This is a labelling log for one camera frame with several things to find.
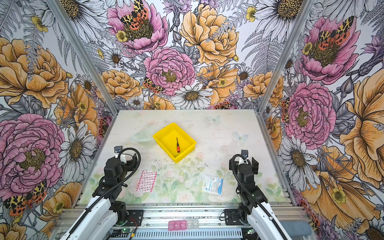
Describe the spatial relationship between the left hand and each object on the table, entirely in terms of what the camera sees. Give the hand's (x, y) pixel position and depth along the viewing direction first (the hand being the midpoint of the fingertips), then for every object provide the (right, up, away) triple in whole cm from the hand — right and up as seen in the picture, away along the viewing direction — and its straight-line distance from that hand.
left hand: (126, 159), depth 84 cm
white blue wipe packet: (+48, -14, +1) cm, 50 cm away
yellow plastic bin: (+24, +7, +20) cm, 32 cm away
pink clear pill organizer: (+32, -28, -13) cm, 44 cm away
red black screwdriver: (+27, +3, +15) cm, 31 cm away
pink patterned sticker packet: (+10, -13, +2) cm, 17 cm away
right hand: (+64, -1, -1) cm, 64 cm away
